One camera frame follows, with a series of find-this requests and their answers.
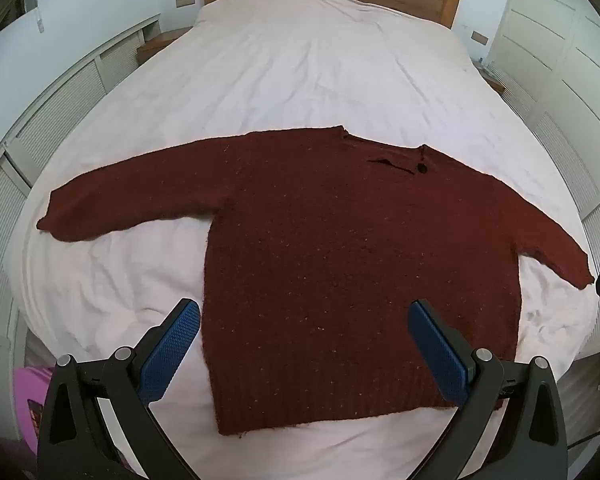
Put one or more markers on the white wardrobe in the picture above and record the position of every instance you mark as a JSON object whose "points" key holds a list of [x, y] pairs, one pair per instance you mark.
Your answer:
{"points": [[545, 35]]}

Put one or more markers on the white louvered cabinet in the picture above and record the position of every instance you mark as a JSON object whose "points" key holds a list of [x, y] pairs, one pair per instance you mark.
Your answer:
{"points": [[55, 110]]}

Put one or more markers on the wall switch plate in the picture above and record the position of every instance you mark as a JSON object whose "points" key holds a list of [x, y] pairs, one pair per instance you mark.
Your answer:
{"points": [[185, 1], [479, 37]]}

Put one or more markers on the pink box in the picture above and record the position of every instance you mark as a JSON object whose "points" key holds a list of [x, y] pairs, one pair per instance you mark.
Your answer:
{"points": [[30, 385]]}

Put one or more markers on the wooden nightstand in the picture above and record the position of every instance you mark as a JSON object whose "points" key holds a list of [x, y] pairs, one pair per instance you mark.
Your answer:
{"points": [[494, 82], [155, 49]]}

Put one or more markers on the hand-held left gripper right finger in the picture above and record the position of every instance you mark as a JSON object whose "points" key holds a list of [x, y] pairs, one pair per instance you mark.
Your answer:
{"points": [[435, 350]]}

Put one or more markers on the dark red knit sweater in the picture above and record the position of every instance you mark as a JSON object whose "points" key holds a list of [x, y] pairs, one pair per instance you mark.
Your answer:
{"points": [[330, 260]]}

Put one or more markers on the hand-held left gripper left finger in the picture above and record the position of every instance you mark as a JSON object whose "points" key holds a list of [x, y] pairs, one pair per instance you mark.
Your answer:
{"points": [[172, 345]]}

